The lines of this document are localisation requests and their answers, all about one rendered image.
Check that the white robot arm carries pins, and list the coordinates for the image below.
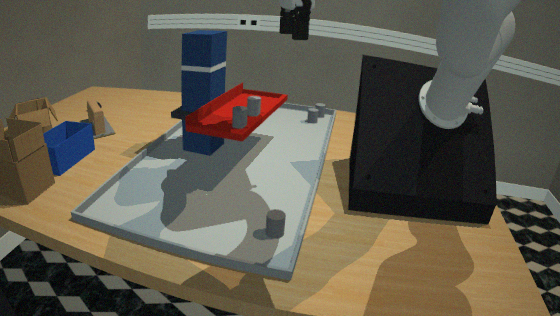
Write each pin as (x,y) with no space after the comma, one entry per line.
(468,31)

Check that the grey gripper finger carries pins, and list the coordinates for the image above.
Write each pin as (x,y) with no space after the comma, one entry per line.
(300,29)
(286,21)

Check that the blue open bin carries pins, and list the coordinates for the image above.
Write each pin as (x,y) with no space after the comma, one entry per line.
(66,154)

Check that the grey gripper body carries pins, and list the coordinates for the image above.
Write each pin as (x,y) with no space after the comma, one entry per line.
(290,4)

